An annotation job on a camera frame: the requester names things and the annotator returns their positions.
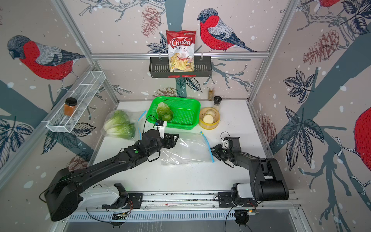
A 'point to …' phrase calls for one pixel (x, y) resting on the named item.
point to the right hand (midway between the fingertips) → (210, 149)
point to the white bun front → (208, 119)
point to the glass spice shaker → (210, 93)
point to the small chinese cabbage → (164, 112)
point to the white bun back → (211, 112)
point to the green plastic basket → (174, 112)
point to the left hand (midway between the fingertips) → (177, 133)
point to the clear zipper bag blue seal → (134, 116)
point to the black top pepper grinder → (217, 100)
